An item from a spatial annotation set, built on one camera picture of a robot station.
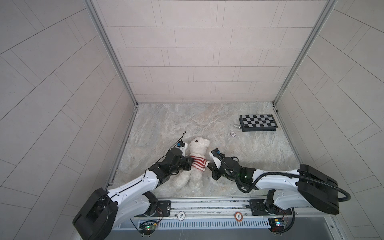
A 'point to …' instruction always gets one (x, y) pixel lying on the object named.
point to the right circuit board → (276, 225)
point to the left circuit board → (147, 227)
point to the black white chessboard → (258, 122)
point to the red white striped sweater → (199, 162)
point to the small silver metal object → (237, 126)
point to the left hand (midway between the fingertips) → (197, 159)
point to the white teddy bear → (194, 178)
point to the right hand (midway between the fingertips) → (206, 168)
